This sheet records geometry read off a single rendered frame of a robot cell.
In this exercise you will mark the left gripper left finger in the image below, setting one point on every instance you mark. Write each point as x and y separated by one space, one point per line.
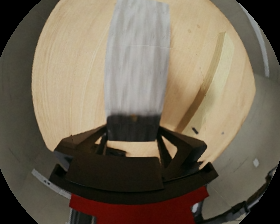
83 141

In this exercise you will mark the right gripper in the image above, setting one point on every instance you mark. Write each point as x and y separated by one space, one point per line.
264 187

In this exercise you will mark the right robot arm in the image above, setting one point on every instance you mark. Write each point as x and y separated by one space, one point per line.
236 211

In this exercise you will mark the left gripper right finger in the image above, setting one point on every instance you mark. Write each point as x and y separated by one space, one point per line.
189 150

